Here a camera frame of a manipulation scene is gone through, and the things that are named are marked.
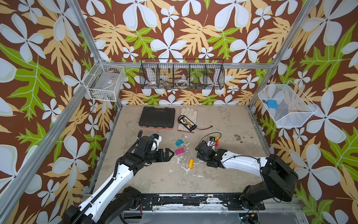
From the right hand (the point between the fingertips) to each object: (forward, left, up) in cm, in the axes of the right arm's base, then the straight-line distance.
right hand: (202, 153), depth 89 cm
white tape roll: (+44, +12, +24) cm, 51 cm away
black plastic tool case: (+30, +31, 0) cm, 43 cm away
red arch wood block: (+6, -11, +1) cm, 12 cm away
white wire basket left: (+34, +62, +31) cm, 77 cm away
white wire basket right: (+18, -51, +24) cm, 59 cm away
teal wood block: (+9, +15, -3) cm, 18 cm away
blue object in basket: (+22, -43, +22) cm, 54 cm away
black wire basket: (+47, +12, +28) cm, 57 cm away
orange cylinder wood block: (-6, +7, -3) cm, 10 cm away
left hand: (-5, +21, +12) cm, 25 cm away
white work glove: (+35, +4, -2) cm, 35 cm away
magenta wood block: (+3, +14, -3) cm, 15 cm away
